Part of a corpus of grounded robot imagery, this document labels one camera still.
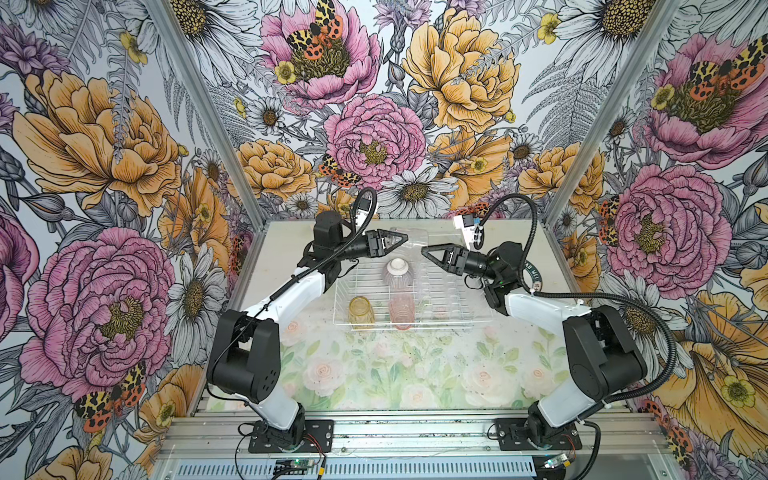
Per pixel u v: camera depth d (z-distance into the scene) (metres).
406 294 0.99
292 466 0.71
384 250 0.70
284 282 0.55
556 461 0.72
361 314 0.85
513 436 0.74
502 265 0.65
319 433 0.74
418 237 0.76
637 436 0.76
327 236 0.64
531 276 1.01
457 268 0.70
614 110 0.89
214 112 0.90
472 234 0.73
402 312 0.92
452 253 0.70
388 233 0.73
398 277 0.99
